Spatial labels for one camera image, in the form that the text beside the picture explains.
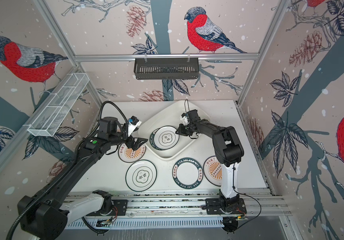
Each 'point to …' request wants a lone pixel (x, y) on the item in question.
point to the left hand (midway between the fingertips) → (140, 133)
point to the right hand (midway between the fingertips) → (176, 133)
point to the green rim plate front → (187, 173)
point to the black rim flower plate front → (140, 175)
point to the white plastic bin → (169, 115)
